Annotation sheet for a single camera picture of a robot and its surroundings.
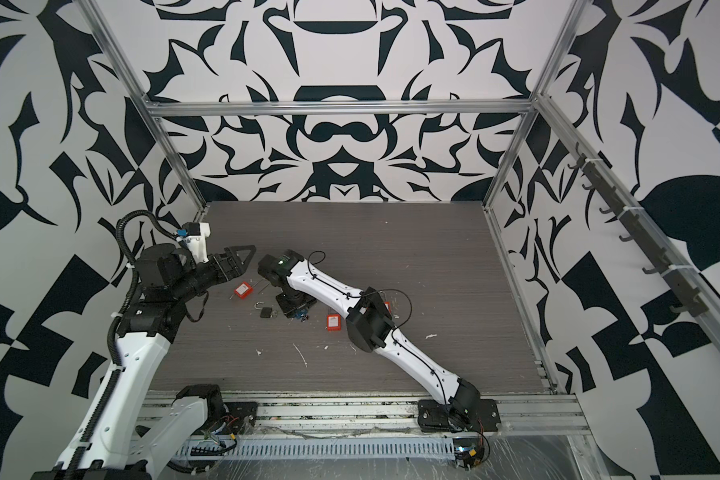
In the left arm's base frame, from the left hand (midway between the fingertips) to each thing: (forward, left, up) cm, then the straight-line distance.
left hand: (243, 246), depth 72 cm
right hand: (-3, -8, -29) cm, 30 cm away
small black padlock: (-3, +1, -29) cm, 29 cm away
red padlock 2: (-8, -20, -28) cm, 35 cm away
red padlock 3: (-14, -33, -4) cm, 36 cm away
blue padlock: (-5, -10, -27) cm, 29 cm away
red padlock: (+3, +9, -27) cm, 29 cm away
